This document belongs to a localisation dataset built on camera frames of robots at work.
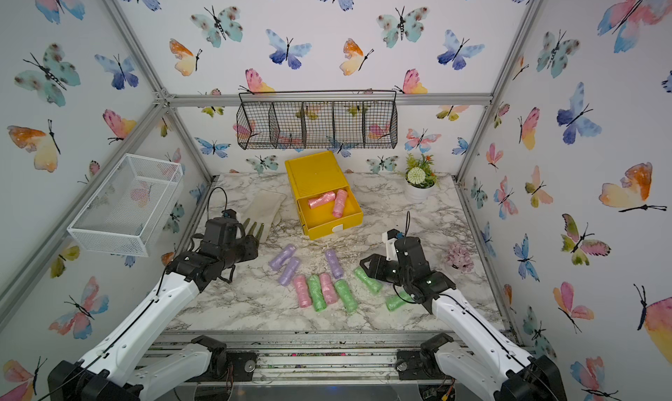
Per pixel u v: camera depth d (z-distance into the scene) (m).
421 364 0.73
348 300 0.85
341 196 0.91
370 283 0.88
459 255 0.85
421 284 0.58
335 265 0.92
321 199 0.90
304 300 0.84
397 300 0.83
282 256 0.94
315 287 0.86
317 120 0.99
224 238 0.60
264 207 1.12
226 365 0.71
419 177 0.99
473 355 0.47
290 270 0.91
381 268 0.69
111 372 0.39
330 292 0.85
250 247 0.71
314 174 0.93
